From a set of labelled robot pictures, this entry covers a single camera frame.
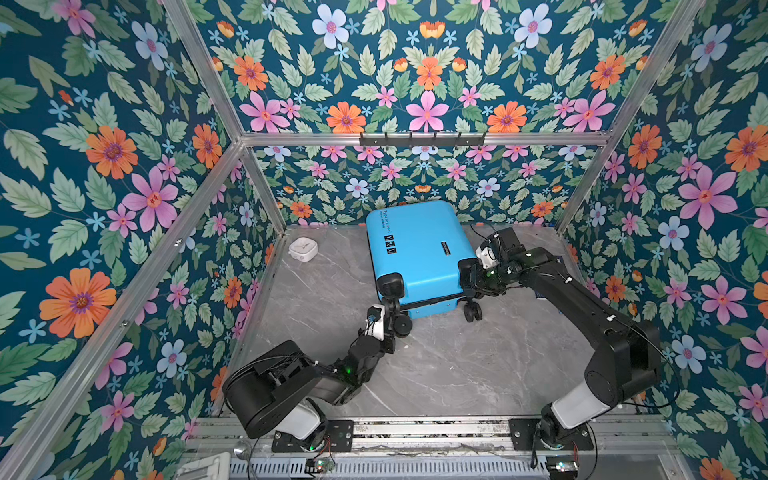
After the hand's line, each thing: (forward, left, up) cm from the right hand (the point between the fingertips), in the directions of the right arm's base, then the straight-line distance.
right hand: (466, 283), depth 84 cm
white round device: (+23, +55, -11) cm, 61 cm away
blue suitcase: (+9, +13, +5) cm, 17 cm away
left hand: (-6, +20, -6) cm, 22 cm away
